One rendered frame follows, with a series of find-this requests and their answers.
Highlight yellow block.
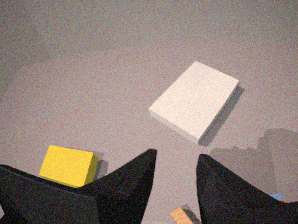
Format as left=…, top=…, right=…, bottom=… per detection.
left=39, top=145, right=100, bottom=188

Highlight cream flat rectangular block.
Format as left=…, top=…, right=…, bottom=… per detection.
left=149, top=61, right=239, bottom=145

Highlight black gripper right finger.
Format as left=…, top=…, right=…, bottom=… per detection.
left=196, top=153, right=298, bottom=224

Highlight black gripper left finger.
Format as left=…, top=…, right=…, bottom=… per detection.
left=0, top=148, right=157, bottom=224

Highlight wooden plank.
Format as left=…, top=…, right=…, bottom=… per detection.
left=170, top=206, right=193, bottom=224

